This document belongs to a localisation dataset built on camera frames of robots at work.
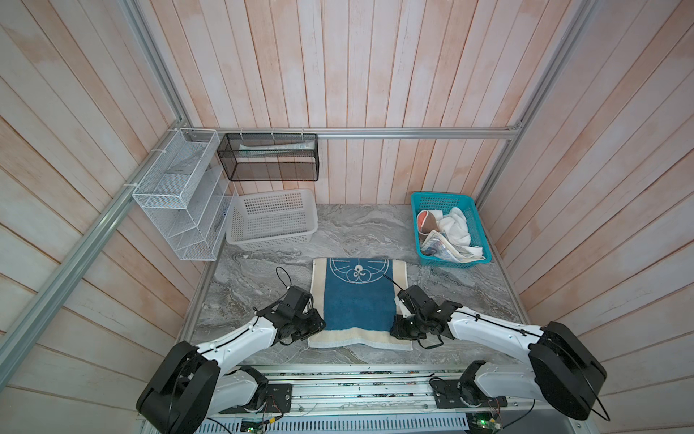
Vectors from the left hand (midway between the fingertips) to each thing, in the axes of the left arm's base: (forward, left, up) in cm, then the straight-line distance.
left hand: (322, 330), depth 85 cm
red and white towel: (+42, -40, +5) cm, 58 cm away
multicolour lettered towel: (+25, -38, +13) cm, 47 cm away
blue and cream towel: (+10, -11, +1) cm, 15 cm away
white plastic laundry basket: (+47, +24, 0) cm, 53 cm away
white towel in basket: (+40, -51, +6) cm, 65 cm away
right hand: (0, -22, -1) cm, 22 cm away
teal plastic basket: (+53, -50, +5) cm, 73 cm away
